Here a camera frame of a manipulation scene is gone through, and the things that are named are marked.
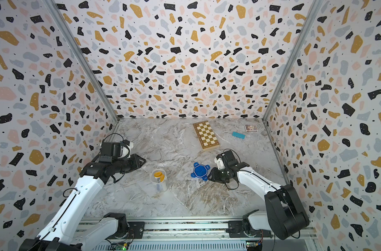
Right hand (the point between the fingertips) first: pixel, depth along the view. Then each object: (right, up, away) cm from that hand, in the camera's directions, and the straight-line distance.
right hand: (210, 178), depth 86 cm
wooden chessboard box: (-2, +23, +24) cm, 33 cm away
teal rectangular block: (+22, +23, +27) cm, 42 cm away
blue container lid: (-6, +2, +9) cm, 11 cm away
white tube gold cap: (-27, +3, -6) cm, 28 cm away
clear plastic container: (-26, -3, -5) cm, 26 cm away
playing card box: (+32, +29, +31) cm, 53 cm away
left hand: (-32, +11, -9) cm, 35 cm away
